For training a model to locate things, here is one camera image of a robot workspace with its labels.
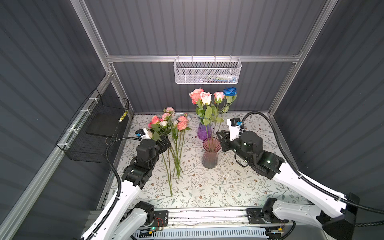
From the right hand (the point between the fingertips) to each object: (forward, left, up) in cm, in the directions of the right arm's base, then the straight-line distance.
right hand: (220, 133), depth 68 cm
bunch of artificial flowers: (+24, +31, -29) cm, 49 cm away
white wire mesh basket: (+74, +3, -11) cm, 74 cm away
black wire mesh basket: (+1, +65, -2) cm, 65 cm away
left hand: (+1, +29, -5) cm, 30 cm away
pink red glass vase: (+2, +3, -15) cm, 15 cm away
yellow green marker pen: (+15, +52, -3) cm, 54 cm away
